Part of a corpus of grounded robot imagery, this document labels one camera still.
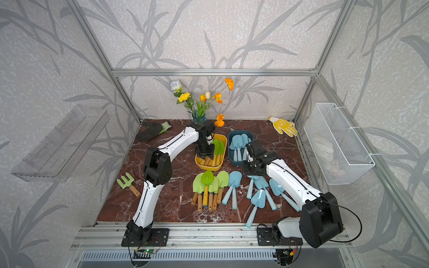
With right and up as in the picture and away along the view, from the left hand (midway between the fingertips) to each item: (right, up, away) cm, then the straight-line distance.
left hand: (211, 158), depth 93 cm
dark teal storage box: (+12, +14, +14) cm, 23 cm away
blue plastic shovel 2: (+15, +7, +12) cm, 21 cm away
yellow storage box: (+5, +12, +9) cm, 16 cm away
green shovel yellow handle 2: (+1, -3, +1) cm, 3 cm away
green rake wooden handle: (-45, -13, -3) cm, 47 cm away
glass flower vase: (-7, +22, +6) cm, 24 cm away
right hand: (+18, -4, -9) cm, 21 cm away
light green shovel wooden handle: (+1, -14, -5) cm, 15 cm away
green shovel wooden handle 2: (+7, -11, -2) cm, 13 cm away
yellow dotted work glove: (+53, +19, +24) cm, 61 cm away
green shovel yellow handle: (+5, +3, +7) cm, 10 cm away
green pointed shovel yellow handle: (-2, -11, -3) cm, 11 cm away
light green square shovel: (-7, -15, -7) cm, 17 cm away
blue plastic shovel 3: (+27, -13, -5) cm, 31 cm away
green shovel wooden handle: (-3, -3, +4) cm, 5 cm away
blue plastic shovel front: (+25, -20, -10) cm, 33 cm away
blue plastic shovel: (+21, +10, +15) cm, 27 cm away
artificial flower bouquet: (-8, +28, +4) cm, 29 cm away
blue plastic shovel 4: (+36, -17, -5) cm, 40 cm away
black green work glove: (-46, +16, +22) cm, 54 cm away
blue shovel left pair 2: (+13, -13, -3) cm, 19 cm away
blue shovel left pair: (+8, -19, -12) cm, 24 cm away
